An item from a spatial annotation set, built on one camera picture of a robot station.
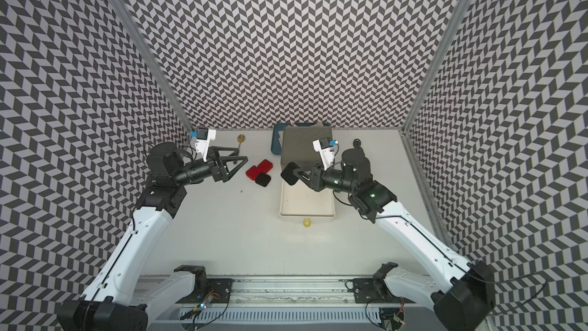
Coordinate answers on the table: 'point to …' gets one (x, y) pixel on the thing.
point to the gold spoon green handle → (240, 139)
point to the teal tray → (276, 147)
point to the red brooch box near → (254, 171)
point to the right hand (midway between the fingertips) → (296, 177)
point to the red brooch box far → (264, 166)
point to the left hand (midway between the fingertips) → (242, 158)
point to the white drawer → (301, 200)
